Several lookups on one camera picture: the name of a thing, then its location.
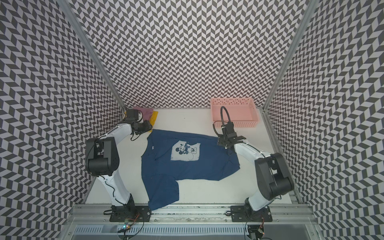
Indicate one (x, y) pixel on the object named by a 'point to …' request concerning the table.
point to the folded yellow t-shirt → (153, 118)
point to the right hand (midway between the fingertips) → (225, 141)
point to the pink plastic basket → (243, 111)
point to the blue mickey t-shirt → (168, 156)
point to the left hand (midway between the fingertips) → (150, 127)
